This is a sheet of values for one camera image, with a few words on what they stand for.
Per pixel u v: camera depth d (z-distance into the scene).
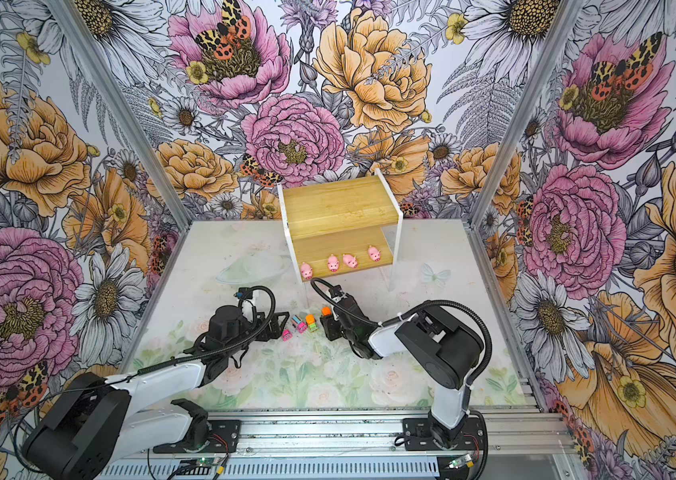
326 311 0.94
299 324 0.92
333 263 0.87
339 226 0.75
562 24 0.73
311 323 0.92
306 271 0.85
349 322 0.74
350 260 0.87
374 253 0.89
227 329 0.68
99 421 0.42
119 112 0.89
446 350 0.49
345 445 0.74
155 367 0.53
